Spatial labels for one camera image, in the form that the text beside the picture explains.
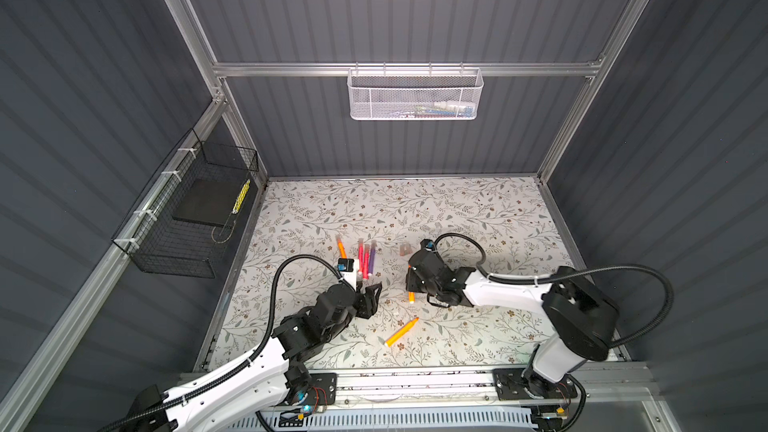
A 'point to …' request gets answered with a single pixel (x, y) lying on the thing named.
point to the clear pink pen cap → (404, 249)
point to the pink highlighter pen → (361, 255)
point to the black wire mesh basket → (179, 224)
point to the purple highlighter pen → (372, 257)
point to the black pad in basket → (209, 201)
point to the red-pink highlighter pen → (366, 261)
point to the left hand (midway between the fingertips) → (375, 286)
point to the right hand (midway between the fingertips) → (408, 278)
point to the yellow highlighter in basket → (241, 197)
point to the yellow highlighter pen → (401, 332)
